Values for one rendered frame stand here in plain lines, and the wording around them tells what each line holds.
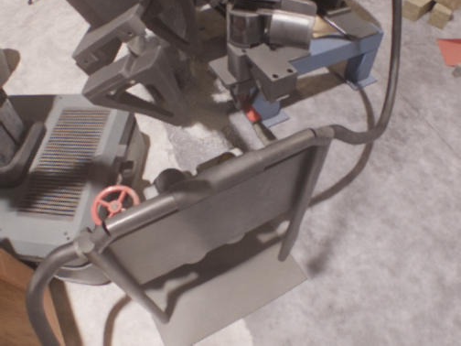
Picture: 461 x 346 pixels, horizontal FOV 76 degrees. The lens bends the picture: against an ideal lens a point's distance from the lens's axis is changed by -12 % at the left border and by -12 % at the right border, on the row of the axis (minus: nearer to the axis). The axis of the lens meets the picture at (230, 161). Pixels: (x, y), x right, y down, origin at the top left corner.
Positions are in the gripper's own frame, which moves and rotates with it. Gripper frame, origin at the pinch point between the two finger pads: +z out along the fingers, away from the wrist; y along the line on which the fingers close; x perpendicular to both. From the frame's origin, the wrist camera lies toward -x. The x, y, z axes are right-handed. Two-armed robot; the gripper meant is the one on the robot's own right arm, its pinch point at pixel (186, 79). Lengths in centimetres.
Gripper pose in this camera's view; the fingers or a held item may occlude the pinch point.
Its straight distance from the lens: 31.2
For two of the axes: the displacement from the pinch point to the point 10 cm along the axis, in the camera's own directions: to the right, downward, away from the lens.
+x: -8.6, 2.6, 4.4
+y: 0.5, -8.1, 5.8
